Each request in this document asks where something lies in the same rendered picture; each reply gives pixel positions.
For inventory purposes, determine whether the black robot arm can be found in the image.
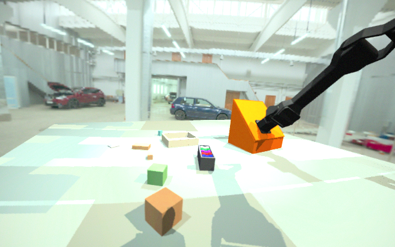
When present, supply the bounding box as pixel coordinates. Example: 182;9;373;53
255;18;395;134

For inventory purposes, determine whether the green cube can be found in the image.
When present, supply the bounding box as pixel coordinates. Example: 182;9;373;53
147;163;168;186

